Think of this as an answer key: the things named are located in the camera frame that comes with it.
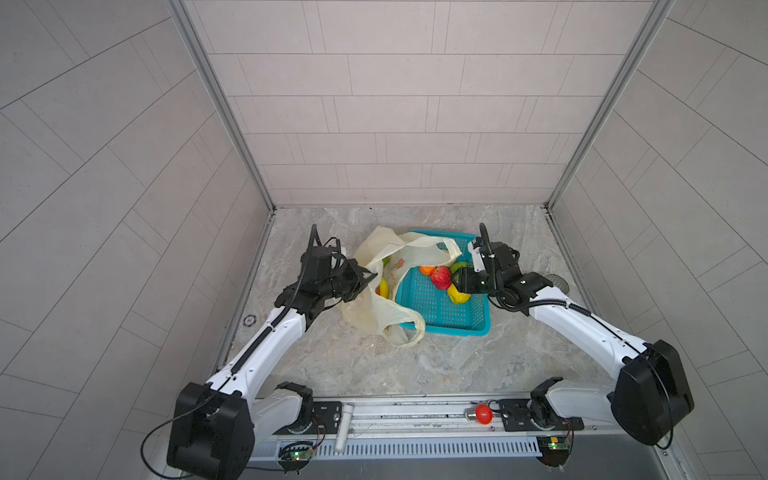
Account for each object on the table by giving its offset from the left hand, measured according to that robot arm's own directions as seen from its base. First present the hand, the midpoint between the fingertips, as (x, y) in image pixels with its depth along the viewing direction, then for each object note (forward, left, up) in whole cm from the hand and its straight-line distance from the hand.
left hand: (384, 270), depth 76 cm
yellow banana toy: (+4, +1, -17) cm, 17 cm away
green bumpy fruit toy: (+10, -22, -14) cm, 28 cm away
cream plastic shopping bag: (+3, 0, +4) cm, 5 cm away
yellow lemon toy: (0, -21, -14) cm, 25 cm away
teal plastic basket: (-3, -16, -19) cm, 25 cm away
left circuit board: (-38, +19, -15) cm, 45 cm away
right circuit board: (-36, -40, -19) cm, 57 cm away
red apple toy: (+6, -17, -13) cm, 22 cm away
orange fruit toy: (+9, -13, -16) cm, 22 cm away
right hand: (+2, -20, -8) cm, 21 cm away
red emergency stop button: (-30, -24, -16) cm, 41 cm away
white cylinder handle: (-33, +9, -16) cm, 38 cm away
